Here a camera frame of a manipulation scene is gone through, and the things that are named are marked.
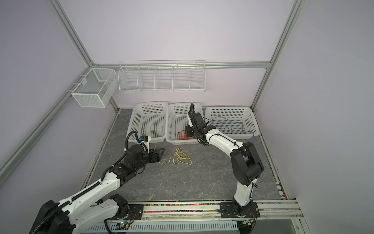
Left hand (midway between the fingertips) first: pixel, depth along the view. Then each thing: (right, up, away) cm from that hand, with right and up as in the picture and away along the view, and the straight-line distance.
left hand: (160, 151), depth 82 cm
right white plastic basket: (+59, +22, +27) cm, 68 cm away
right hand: (+16, +12, +9) cm, 22 cm away
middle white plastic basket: (+6, +18, +30) cm, 35 cm away
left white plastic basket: (-15, +19, +30) cm, 39 cm away
